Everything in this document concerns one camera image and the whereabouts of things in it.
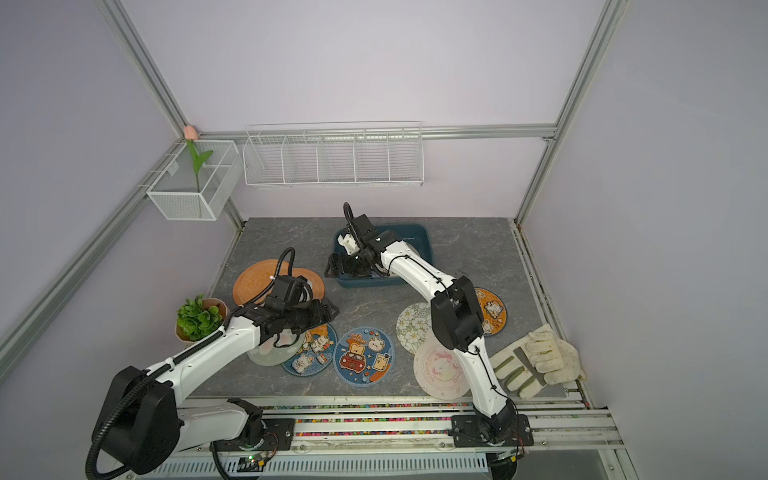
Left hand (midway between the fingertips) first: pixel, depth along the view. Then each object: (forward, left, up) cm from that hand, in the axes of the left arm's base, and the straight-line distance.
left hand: (329, 317), depth 84 cm
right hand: (+12, -2, +5) cm, 13 cm away
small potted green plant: (-1, +33, +6) cm, 33 cm away
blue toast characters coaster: (-9, -9, -10) cm, 16 cm away
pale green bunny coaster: (-12, +10, +8) cm, 17 cm away
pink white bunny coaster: (-14, -30, -10) cm, 35 cm away
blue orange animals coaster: (-7, +5, -9) cm, 13 cm away
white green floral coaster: (-1, -24, -9) cm, 26 cm away
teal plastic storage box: (+30, -29, -1) cm, 41 cm away
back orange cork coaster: (+23, +29, -10) cm, 38 cm away
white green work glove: (-14, -59, -7) cm, 61 cm away
